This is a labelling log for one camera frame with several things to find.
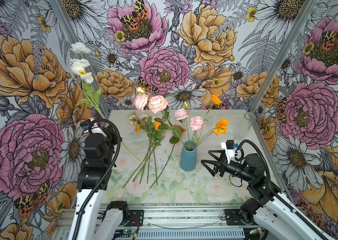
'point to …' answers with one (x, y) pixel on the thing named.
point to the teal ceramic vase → (188, 156)
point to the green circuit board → (124, 233)
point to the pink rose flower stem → (196, 123)
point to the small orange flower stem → (138, 126)
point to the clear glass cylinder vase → (241, 131)
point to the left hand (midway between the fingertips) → (113, 131)
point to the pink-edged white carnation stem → (133, 119)
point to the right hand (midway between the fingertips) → (205, 162)
